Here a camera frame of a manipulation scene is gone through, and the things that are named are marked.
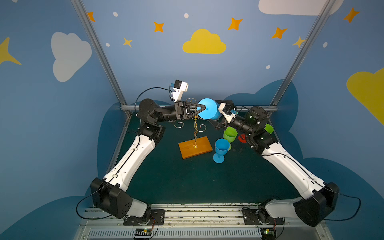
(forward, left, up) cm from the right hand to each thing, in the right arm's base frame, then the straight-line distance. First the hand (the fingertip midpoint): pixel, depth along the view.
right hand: (215, 105), depth 65 cm
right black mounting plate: (-36, -21, -43) cm, 60 cm away
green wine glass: (+4, -12, -25) cm, 28 cm away
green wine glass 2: (+12, -38, -29) cm, 50 cm away
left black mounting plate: (-38, +26, -43) cm, 63 cm away
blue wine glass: (0, -8, -34) cm, 35 cm away
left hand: (-10, +5, +8) cm, 14 cm away
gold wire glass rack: (-5, +8, -10) cm, 14 cm away
